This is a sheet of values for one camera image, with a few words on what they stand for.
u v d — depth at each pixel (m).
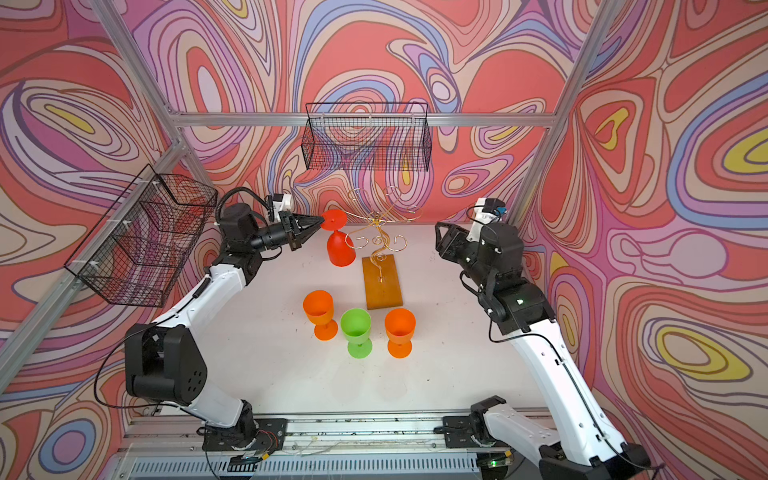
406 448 0.73
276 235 0.69
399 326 0.82
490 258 0.46
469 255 0.54
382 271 0.98
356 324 0.83
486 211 0.55
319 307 0.84
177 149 0.91
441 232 0.63
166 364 0.44
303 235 0.71
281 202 0.73
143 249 0.78
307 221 0.74
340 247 0.82
